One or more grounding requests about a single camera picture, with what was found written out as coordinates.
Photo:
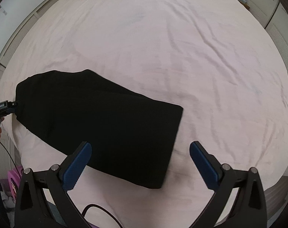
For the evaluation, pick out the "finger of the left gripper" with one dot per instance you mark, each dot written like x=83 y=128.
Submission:
x=8 y=106

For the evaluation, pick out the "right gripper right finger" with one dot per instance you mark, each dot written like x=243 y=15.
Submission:
x=249 y=207

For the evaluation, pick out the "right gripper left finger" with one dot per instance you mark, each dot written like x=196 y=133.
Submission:
x=32 y=209

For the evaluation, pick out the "black pants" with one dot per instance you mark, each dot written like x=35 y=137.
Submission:
x=132 y=136

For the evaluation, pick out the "purple object on floor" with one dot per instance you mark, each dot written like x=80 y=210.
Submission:
x=14 y=178

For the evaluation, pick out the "pink bed sheet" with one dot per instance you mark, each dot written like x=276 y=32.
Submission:
x=212 y=57

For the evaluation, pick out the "white wardrobe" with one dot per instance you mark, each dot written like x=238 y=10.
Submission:
x=273 y=17

